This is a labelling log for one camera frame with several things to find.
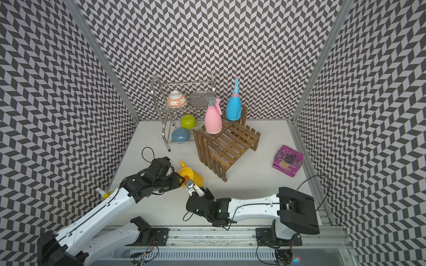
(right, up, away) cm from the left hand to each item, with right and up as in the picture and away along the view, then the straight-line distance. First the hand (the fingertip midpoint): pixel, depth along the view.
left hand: (181, 183), depth 77 cm
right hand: (+7, -5, -1) cm, 8 cm away
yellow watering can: (+4, +5, -1) cm, 6 cm away
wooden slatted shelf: (+17, +14, +10) cm, 24 cm away
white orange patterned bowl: (-4, +41, +8) cm, 42 cm away
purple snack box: (+56, +8, +15) cm, 59 cm away
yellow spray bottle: (-28, -2, -10) cm, 30 cm away
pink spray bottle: (+15, +29, -6) cm, 34 cm away
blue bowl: (-7, +23, +25) cm, 34 cm away
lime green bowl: (-3, +31, +30) cm, 43 cm away
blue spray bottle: (+25, +34, -2) cm, 42 cm away
